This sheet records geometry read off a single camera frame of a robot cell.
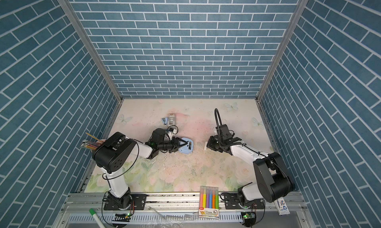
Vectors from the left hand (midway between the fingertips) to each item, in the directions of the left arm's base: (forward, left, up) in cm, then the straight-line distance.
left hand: (188, 146), depth 89 cm
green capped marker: (-33, +45, -5) cm, 56 cm away
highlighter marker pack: (-29, -11, -3) cm, 31 cm away
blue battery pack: (+22, +18, -3) cm, 28 cm away
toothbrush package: (-31, -47, -3) cm, 56 cm away
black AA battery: (+2, -1, 0) cm, 2 cm away
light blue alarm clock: (-2, +2, 0) cm, 3 cm away
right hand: (+1, -12, +1) cm, 12 cm away
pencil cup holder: (-2, +50, +6) cm, 50 cm away
